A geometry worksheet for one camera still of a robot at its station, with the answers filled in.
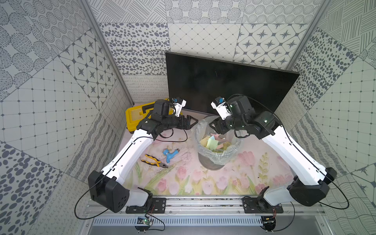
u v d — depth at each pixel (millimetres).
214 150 695
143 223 700
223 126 582
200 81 1084
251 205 740
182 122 636
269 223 725
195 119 685
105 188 384
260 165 885
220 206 759
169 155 904
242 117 470
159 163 878
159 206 734
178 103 658
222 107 577
